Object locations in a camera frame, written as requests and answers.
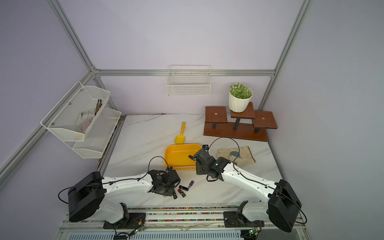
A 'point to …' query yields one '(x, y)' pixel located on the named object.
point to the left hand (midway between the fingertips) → (167, 191)
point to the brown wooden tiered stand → (249, 124)
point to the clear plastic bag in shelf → (84, 119)
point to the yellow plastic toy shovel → (180, 139)
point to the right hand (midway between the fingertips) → (203, 167)
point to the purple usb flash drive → (191, 184)
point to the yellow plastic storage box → (177, 156)
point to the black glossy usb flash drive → (183, 187)
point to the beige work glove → (245, 157)
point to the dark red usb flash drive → (181, 192)
